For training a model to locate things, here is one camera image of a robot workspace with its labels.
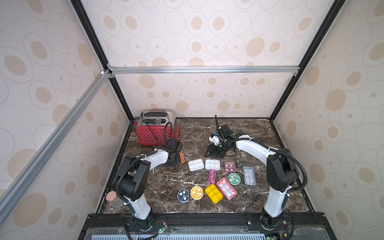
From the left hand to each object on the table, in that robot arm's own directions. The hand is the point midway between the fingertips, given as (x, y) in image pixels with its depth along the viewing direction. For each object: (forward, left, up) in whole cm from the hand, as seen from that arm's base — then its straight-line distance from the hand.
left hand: (181, 160), depth 95 cm
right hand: (0, -20, +7) cm, 21 cm away
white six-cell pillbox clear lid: (-3, -10, -1) cm, 10 cm away
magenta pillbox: (-11, -19, -1) cm, 22 cm away
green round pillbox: (-12, -32, 0) cm, 34 cm away
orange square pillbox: (+1, -1, +1) cm, 2 cm away
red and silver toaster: (+14, +17, +15) cm, 27 cm away
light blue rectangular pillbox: (-10, -41, +1) cm, 43 cm away
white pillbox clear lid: (-3, -20, 0) cm, 20 cm away
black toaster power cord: (+14, +20, +19) cm, 31 cm away
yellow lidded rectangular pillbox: (-20, -19, -1) cm, 28 cm away
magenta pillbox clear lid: (-4, -31, 0) cm, 31 cm away
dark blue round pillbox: (-22, -3, 0) cm, 22 cm away
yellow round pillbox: (-20, -10, -1) cm, 22 cm away
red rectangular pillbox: (-18, -27, 0) cm, 32 cm away
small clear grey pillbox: (0, -37, +1) cm, 37 cm away
